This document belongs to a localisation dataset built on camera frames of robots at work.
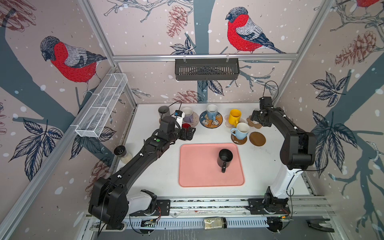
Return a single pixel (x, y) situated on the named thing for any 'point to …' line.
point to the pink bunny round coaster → (195, 120)
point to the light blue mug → (212, 109)
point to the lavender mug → (188, 115)
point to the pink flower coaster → (226, 117)
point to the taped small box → (215, 223)
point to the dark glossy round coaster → (238, 141)
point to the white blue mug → (241, 131)
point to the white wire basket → (92, 123)
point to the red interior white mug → (186, 124)
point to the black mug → (224, 158)
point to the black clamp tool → (314, 223)
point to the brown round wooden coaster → (257, 139)
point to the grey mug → (164, 111)
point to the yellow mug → (234, 116)
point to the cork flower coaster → (251, 123)
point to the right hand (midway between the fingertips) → (257, 117)
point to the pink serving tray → (198, 165)
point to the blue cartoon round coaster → (210, 123)
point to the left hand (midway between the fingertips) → (191, 125)
